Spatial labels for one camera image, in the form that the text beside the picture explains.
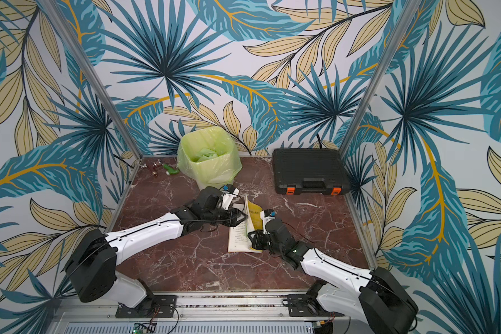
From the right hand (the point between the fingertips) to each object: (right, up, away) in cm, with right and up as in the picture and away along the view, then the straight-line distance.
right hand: (248, 234), depth 82 cm
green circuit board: (-37, -30, -10) cm, 48 cm away
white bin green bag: (-19, +32, +18) cm, 42 cm away
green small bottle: (-42, +26, +29) cm, 57 cm away
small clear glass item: (-57, +28, +32) cm, 71 cm away
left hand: (-2, +7, -2) cm, 7 cm away
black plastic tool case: (+30, +26, +23) cm, 46 cm away
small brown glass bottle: (-51, +26, +31) cm, 65 cm away
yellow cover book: (-4, -4, +5) cm, 8 cm away
